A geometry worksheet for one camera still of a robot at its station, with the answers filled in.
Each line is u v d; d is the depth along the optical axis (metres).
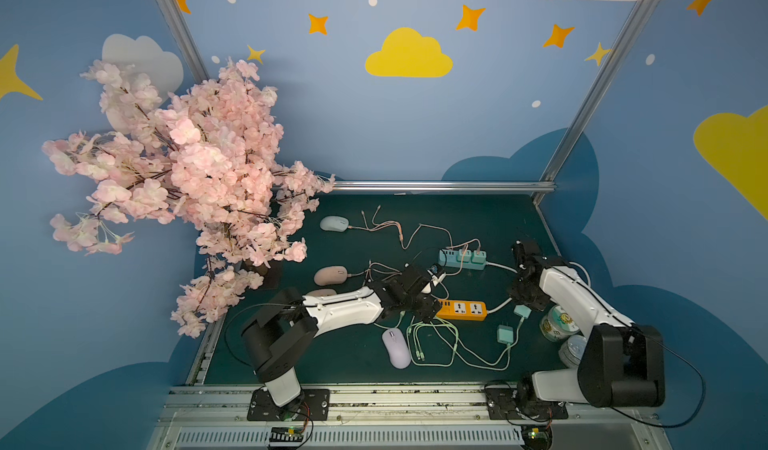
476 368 0.81
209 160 0.45
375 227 1.11
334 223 1.11
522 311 0.84
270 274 0.98
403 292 0.66
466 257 0.97
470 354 0.82
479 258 0.96
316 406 0.74
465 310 0.88
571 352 1.19
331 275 0.96
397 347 0.82
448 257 1.01
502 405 0.74
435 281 0.76
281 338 0.45
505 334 0.84
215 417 0.75
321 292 0.91
